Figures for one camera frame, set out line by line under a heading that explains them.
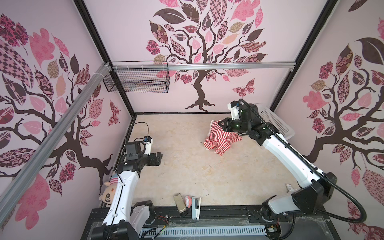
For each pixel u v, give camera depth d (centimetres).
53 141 52
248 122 55
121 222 39
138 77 95
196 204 76
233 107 66
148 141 71
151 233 72
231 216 74
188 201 74
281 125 103
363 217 36
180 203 76
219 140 81
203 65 93
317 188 39
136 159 60
